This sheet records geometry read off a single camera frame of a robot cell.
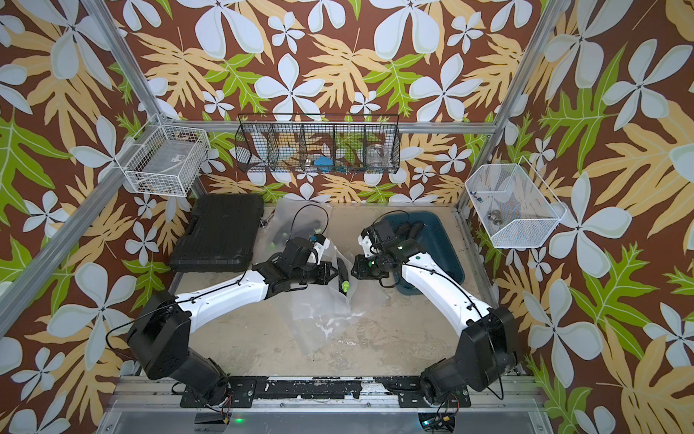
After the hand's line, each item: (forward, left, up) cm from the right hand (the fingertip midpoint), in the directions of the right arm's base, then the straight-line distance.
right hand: (353, 270), depth 82 cm
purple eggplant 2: (+25, +22, -11) cm, 35 cm away
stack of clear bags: (-4, +23, -15) cm, 27 cm away
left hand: (+1, +4, -1) cm, 4 cm away
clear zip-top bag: (+32, +25, -12) cm, 43 cm away
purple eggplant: (-2, +3, -2) cm, 4 cm away
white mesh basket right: (+16, -52, +10) cm, 55 cm away
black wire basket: (+45, +14, +16) cm, 49 cm away
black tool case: (+21, +50, -8) cm, 55 cm away
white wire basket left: (+30, +60, +20) cm, 70 cm away
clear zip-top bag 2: (-9, +9, -16) cm, 20 cm away
